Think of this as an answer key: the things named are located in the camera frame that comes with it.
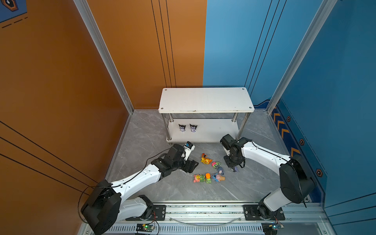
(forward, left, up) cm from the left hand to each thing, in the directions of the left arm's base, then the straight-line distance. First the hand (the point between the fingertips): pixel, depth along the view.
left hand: (194, 158), depth 83 cm
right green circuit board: (-31, -38, -10) cm, 50 cm away
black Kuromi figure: (+20, +1, +2) cm, 21 cm away
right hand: (0, -22, -6) cm, 23 cm away
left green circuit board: (-32, +24, -10) cm, 41 cm away
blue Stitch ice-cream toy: (-8, -13, -6) cm, 17 cm away
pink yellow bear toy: (-9, -1, -6) cm, 11 cm away
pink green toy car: (-1, -13, -6) cm, 14 cm away
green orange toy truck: (-9, -8, -7) cm, 14 cm away
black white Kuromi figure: (+22, +8, +1) cm, 23 cm away
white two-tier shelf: (+43, -8, -9) cm, 44 cm away
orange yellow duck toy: (+2, -7, -6) cm, 9 cm away
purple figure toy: (-3, -25, -6) cm, 26 cm away
